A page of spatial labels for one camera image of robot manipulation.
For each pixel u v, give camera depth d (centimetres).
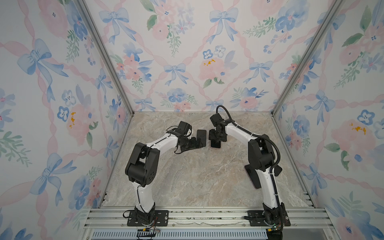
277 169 91
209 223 73
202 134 108
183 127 78
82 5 68
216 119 88
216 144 100
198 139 87
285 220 76
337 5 68
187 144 82
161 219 74
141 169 49
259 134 62
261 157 59
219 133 88
